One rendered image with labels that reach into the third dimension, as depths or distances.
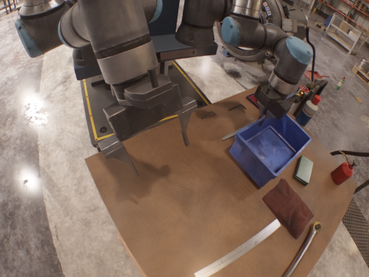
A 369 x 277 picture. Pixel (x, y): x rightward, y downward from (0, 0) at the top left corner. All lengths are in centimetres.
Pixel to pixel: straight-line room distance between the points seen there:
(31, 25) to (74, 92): 125
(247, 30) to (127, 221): 66
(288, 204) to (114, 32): 71
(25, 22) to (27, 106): 137
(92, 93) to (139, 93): 97
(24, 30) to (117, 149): 46
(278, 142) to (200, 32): 59
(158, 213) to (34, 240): 87
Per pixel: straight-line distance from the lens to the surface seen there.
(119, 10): 27
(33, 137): 162
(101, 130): 98
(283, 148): 89
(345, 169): 97
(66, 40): 41
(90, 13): 28
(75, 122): 154
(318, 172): 96
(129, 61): 27
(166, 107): 34
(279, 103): 67
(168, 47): 86
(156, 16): 48
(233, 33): 58
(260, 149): 82
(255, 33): 61
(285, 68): 60
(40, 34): 64
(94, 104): 113
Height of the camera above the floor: 106
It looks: 52 degrees down
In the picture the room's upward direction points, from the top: 12 degrees clockwise
